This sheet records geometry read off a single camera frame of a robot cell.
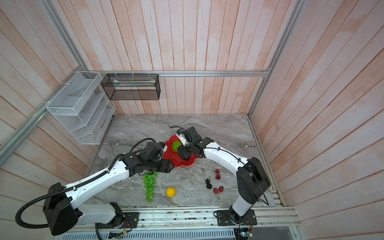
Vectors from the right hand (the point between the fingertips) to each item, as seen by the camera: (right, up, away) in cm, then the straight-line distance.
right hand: (183, 147), depth 87 cm
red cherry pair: (+20, -17, 0) cm, 27 cm away
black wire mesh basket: (-37, +41, +17) cm, 58 cm away
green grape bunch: (-19, -18, -4) cm, 27 cm away
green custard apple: (-5, +1, +8) cm, 9 cm away
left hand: (-8, -10, -10) cm, 16 cm away
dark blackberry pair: (+15, -22, -4) cm, 26 cm away
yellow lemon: (-6, -23, -9) cm, 25 cm away
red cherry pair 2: (+19, -24, -6) cm, 31 cm away
